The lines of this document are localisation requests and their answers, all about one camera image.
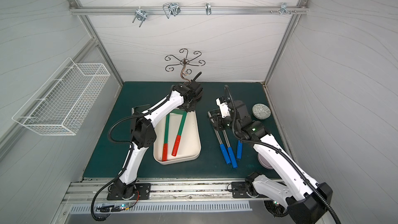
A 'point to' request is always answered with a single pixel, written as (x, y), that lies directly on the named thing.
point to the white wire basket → (58, 106)
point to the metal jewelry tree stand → (186, 70)
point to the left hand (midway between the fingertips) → (189, 108)
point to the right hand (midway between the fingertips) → (213, 117)
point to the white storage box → (190, 143)
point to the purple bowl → (263, 161)
